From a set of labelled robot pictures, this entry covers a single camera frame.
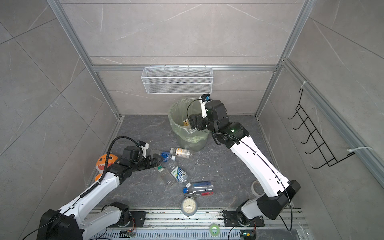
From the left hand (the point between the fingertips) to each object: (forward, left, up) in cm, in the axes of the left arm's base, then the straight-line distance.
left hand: (157, 156), depth 83 cm
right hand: (+9, -23, +25) cm, 35 cm away
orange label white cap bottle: (+6, -13, -7) cm, 16 cm away
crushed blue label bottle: (+4, -4, -6) cm, 8 cm away
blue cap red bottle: (-14, -24, -12) cm, 31 cm away
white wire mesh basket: (+49, -11, +18) cm, 53 cm away
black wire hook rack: (-10, -75, +18) cm, 78 cm away
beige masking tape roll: (-17, -53, -11) cm, 57 cm away
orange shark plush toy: (-1, +33, -4) cm, 33 cm away
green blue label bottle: (-10, -13, -6) cm, 17 cm away
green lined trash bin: (+27, -12, +8) cm, 30 cm away
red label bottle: (+26, -16, 0) cm, 30 cm away
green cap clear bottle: (-7, -4, -12) cm, 15 cm away
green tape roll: (-35, -31, -12) cm, 48 cm away
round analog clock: (-24, -17, -9) cm, 31 cm away
